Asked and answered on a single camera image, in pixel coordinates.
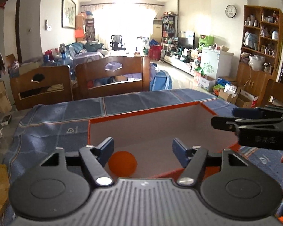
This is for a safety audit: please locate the orange cardboard box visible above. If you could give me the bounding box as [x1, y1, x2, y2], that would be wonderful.
[87, 102, 239, 178]

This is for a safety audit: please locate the wooden chair far centre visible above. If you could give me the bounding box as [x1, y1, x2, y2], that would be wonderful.
[75, 56, 150, 99]

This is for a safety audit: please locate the white small fridge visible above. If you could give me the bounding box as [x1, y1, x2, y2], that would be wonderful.
[200, 47, 234, 80]

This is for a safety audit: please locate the wooden shelf cabinet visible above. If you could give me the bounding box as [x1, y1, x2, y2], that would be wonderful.
[237, 5, 283, 105]

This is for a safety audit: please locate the wooden chair right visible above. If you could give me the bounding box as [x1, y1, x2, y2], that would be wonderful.
[261, 79, 283, 106]

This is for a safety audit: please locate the framed painting left wall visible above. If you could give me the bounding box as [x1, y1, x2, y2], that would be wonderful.
[61, 0, 76, 29]

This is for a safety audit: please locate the blue plaid tablecloth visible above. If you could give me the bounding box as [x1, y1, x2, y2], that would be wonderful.
[1, 89, 282, 225]

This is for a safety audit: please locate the large orange front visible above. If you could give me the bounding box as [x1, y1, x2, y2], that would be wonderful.
[108, 151, 137, 178]

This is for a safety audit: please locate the red storage bin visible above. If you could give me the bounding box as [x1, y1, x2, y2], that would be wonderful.
[148, 45, 162, 61]

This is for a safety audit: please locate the black office chair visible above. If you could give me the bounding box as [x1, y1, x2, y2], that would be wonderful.
[110, 35, 126, 51]

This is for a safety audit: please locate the round wall clock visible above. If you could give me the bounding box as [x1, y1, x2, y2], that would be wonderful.
[225, 4, 237, 18]

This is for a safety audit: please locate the wooden chair far left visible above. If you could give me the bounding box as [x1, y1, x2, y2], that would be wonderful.
[10, 65, 73, 110]

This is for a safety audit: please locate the wooden chair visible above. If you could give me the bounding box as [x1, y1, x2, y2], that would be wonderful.
[10, 65, 73, 110]
[261, 79, 283, 106]
[75, 56, 150, 99]

